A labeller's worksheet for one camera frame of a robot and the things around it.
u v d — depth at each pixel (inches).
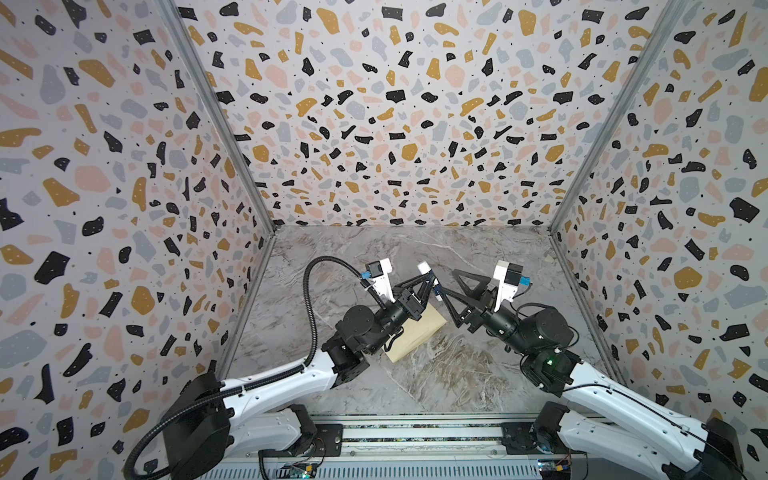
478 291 24.7
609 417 19.2
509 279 20.9
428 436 30.0
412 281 26.7
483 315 21.0
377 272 23.4
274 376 18.6
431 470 30.7
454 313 22.2
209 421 15.5
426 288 25.1
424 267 25.2
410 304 22.7
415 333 36.1
